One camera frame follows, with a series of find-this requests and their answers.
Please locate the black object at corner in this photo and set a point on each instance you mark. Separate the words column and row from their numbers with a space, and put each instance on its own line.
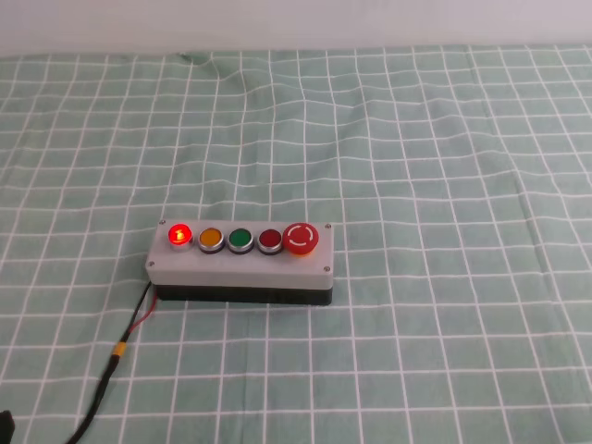
column 7, row 427

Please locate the yellow push button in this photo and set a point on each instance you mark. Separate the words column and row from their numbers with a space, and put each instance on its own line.
column 211, row 240

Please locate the dark red push button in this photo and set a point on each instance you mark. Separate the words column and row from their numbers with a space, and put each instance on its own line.
column 269, row 242

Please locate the red emergency stop button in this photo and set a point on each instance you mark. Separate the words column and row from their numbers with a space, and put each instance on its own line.
column 300, row 238

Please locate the red indicator lamp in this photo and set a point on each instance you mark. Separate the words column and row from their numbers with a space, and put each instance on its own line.
column 180, row 237

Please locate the grey black button switch box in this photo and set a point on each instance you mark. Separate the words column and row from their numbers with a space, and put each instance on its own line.
column 283, row 278

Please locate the cyan checkered tablecloth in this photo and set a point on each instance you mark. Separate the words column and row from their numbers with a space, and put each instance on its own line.
column 457, row 180

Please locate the green push button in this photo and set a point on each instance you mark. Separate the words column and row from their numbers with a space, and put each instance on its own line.
column 240, row 241

